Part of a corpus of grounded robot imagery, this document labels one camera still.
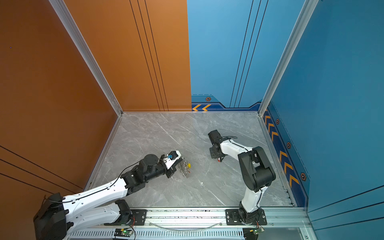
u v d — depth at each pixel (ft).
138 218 2.42
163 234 2.28
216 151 2.33
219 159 3.07
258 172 1.56
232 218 2.38
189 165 2.57
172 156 2.05
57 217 1.32
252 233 2.29
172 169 2.19
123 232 2.32
